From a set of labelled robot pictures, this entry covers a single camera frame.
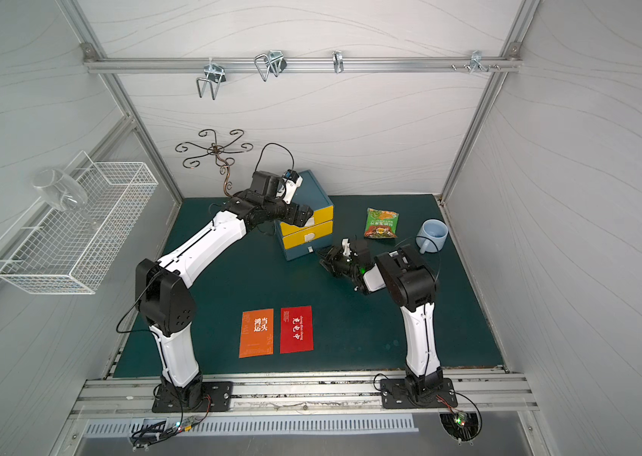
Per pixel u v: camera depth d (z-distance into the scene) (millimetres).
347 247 952
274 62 751
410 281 564
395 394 733
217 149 928
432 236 1015
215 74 783
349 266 883
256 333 840
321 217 890
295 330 858
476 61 765
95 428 701
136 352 835
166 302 479
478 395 749
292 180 764
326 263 981
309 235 932
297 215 770
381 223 1096
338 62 783
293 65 816
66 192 664
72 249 672
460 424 719
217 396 736
